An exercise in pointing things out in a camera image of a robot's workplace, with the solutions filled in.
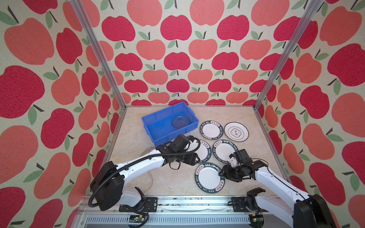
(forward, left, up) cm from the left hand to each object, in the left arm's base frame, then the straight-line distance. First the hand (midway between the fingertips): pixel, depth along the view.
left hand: (198, 160), depth 78 cm
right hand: (-4, -16, -11) cm, 20 cm away
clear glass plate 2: (-7, +32, -12) cm, 35 cm away
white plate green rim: (+29, -14, -12) cm, 34 cm away
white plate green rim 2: (+11, -6, -11) cm, 17 cm away
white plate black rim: (+27, -32, -11) cm, 44 cm away
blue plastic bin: (+34, +23, -12) cm, 43 cm away
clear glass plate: (+37, +11, -10) cm, 40 cm away
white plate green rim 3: (+14, -19, -12) cm, 26 cm away
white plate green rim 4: (-5, -6, -15) cm, 17 cm away
